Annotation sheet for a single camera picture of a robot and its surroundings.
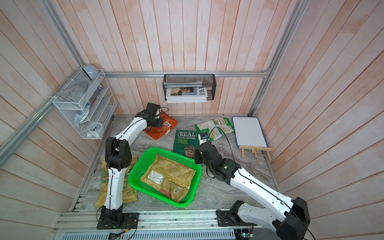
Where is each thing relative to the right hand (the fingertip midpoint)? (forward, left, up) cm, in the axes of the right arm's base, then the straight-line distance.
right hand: (197, 147), depth 78 cm
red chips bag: (+17, +26, -9) cm, 32 cm away
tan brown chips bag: (-11, +15, -17) cm, 25 cm away
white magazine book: (+34, -1, +8) cm, 35 cm away
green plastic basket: (-9, +35, -14) cm, 38 cm away
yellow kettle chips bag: (-20, +37, -18) cm, 46 cm away
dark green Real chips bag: (+17, +8, -20) cm, 27 cm away
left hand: (+26, +26, -10) cm, 38 cm away
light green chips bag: (+30, -15, -19) cm, 38 cm away
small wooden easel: (+11, -39, -20) cm, 45 cm away
